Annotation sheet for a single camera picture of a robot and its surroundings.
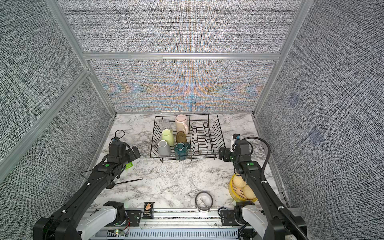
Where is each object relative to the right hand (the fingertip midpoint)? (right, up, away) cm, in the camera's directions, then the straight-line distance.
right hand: (227, 149), depth 84 cm
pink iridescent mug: (-27, +15, +13) cm, 33 cm away
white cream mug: (-36, 0, +3) cm, 36 cm away
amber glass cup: (-27, +6, +11) cm, 29 cm away
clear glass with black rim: (-14, -27, -6) cm, 30 cm away
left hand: (-54, -2, 0) cm, 54 cm away
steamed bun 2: (+9, -22, -8) cm, 25 cm away
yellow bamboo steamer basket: (+4, -22, -5) cm, 23 cm away
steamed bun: (+5, -16, -6) cm, 18 cm away
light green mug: (-35, +7, +8) cm, 36 cm away
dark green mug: (-26, -1, +1) cm, 26 cm away
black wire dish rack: (-23, +5, +15) cm, 28 cm away
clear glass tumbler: (-38, +15, +19) cm, 45 cm away
